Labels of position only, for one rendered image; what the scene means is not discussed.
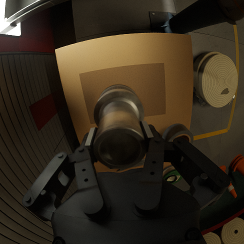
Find grey tape roll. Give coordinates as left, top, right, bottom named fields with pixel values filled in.
left=161, top=123, right=194, bottom=146

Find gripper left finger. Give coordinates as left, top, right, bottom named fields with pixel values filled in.
left=22, top=127, right=105, bottom=219

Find silver metal hose coupling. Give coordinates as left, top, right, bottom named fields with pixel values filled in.
left=93, top=84, right=149, bottom=170

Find dark green box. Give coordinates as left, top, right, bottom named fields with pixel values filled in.
left=199, top=167, right=244, bottom=229

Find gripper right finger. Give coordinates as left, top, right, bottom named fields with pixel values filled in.
left=134, top=120, right=231, bottom=215

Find red vehicle body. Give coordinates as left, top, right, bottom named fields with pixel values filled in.
left=0, top=7, right=57, bottom=55

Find orange traffic cone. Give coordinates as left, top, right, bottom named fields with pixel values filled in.
left=219, top=153, right=244, bottom=199

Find green and white round tin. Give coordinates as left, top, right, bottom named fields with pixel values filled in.
left=162, top=165, right=184, bottom=185

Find dark plate with blue fitting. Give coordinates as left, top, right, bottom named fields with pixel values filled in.
left=148, top=10, right=175, bottom=34

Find grey ribbed roller shutter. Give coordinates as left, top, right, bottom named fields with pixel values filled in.
left=0, top=51, right=81, bottom=244

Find large cream coiled hose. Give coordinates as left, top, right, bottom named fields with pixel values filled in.
left=192, top=51, right=239, bottom=109

